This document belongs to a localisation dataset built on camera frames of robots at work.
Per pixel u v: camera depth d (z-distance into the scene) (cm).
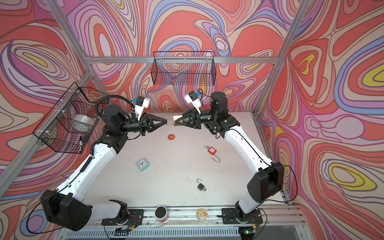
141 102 55
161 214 71
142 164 89
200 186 84
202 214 75
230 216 73
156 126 61
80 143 72
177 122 60
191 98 56
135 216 73
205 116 59
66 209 38
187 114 59
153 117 59
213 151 96
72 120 69
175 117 59
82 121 73
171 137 104
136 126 57
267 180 42
